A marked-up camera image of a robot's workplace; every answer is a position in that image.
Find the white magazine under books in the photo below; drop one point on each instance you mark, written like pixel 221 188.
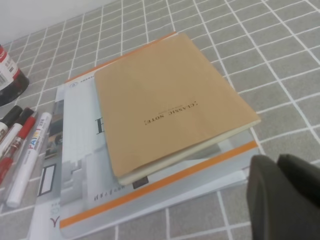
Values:
pixel 50 190

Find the black cap whiteboard marker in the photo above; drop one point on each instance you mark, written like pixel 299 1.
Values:
pixel 9 128

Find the tan classic note notebook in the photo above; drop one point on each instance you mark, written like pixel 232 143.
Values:
pixel 164 103

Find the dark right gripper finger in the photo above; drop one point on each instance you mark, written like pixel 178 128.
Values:
pixel 283 198

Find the white paint marker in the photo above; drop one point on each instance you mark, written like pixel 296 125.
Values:
pixel 24 173

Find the red gel pen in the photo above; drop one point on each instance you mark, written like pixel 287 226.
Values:
pixel 16 136

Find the white orange edged book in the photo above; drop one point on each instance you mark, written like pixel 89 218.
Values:
pixel 147 130

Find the black mesh pen holder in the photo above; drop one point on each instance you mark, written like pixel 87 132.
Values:
pixel 13 82

